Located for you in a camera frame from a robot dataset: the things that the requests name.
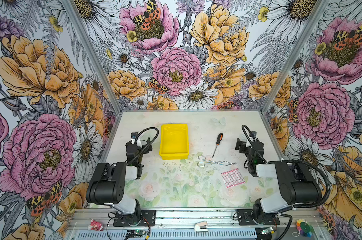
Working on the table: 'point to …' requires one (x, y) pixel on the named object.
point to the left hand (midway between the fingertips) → (142, 142)
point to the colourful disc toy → (304, 228)
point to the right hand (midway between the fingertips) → (245, 142)
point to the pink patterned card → (233, 178)
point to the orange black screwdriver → (220, 137)
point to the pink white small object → (95, 226)
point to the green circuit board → (135, 233)
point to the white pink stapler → (201, 226)
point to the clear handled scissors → (203, 162)
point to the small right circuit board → (270, 230)
